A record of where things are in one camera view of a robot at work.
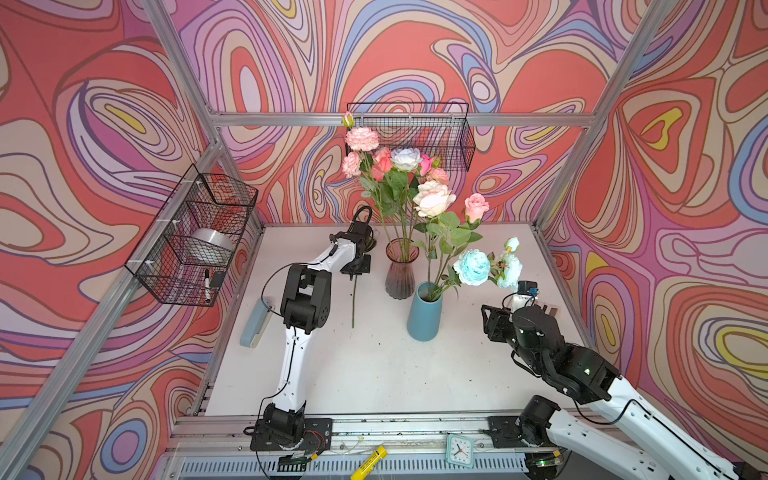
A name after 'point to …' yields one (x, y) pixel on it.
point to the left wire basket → (187, 251)
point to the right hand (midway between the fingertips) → (492, 317)
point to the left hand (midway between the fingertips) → (362, 271)
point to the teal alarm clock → (459, 451)
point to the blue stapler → (255, 322)
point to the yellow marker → (371, 462)
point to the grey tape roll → (210, 244)
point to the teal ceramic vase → (425, 314)
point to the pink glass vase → (400, 281)
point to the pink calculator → (553, 311)
